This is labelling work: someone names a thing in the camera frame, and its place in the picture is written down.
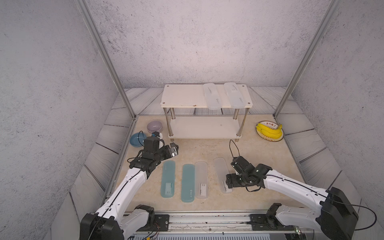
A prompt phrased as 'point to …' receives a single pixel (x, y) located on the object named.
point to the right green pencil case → (188, 183)
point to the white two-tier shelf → (192, 96)
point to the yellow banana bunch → (272, 133)
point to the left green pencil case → (168, 176)
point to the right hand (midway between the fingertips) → (233, 182)
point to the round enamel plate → (271, 125)
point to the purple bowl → (154, 125)
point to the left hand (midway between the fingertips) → (174, 148)
